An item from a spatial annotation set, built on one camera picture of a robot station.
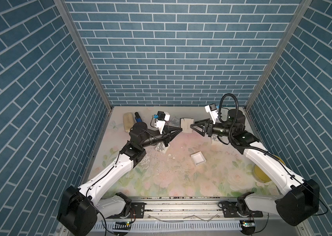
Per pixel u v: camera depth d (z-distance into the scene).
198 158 0.94
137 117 1.06
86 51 0.88
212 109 0.64
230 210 0.73
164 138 0.59
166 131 0.62
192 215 0.73
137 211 0.73
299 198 0.39
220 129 0.63
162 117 0.59
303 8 0.71
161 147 0.94
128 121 1.08
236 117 0.55
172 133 0.66
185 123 0.66
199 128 0.71
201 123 0.71
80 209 0.38
